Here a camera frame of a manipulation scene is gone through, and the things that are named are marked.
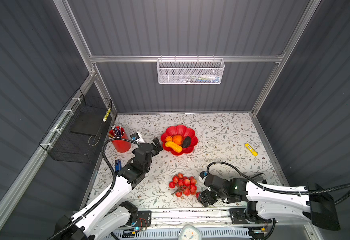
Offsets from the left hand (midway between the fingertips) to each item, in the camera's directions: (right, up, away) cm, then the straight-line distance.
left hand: (151, 141), depth 78 cm
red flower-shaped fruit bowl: (+18, +4, +30) cm, 35 cm away
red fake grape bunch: (+17, -23, +1) cm, 29 cm away
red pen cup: (-23, -5, +17) cm, 29 cm away
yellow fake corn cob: (+11, -5, +19) cm, 22 cm away
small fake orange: (+7, 0, +22) cm, 23 cm away
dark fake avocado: (+20, -3, +21) cm, 29 cm away
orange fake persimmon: (+14, 0, +20) cm, 24 cm away
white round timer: (+19, -41, -10) cm, 46 cm away
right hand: (+28, -30, -1) cm, 40 cm away
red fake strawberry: (+24, -30, +3) cm, 38 cm away
